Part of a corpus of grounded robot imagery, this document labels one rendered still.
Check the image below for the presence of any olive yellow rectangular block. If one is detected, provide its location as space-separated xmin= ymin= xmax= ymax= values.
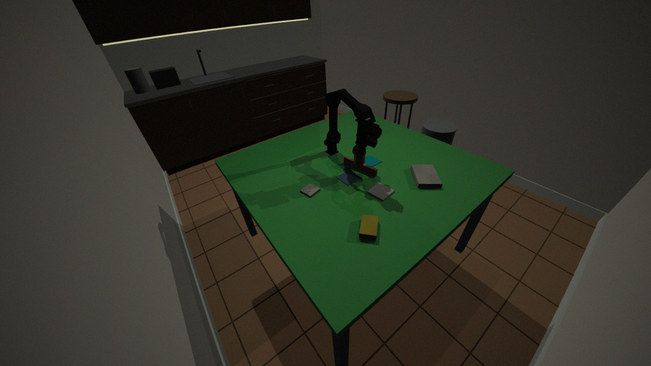
xmin=359 ymin=215 xmax=378 ymax=240

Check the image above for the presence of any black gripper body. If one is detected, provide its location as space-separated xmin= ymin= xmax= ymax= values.
xmin=352 ymin=132 xmax=368 ymax=155

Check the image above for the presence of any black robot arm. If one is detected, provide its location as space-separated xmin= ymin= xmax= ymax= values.
xmin=324 ymin=89 xmax=382 ymax=155

